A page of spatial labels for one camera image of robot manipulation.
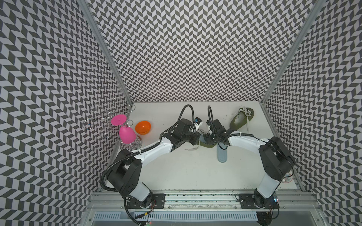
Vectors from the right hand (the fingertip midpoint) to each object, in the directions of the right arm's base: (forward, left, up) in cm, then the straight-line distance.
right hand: (210, 138), depth 93 cm
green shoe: (-6, +6, +6) cm, 10 cm away
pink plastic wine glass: (-7, +48, +18) cm, 51 cm away
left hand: (-3, +8, +10) cm, 13 cm away
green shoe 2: (+17, -26, +3) cm, 31 cm away
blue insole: (-9, -7, -2) cm, 12 cm away
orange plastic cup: (+8, +47, +2) cm, 47 cm away
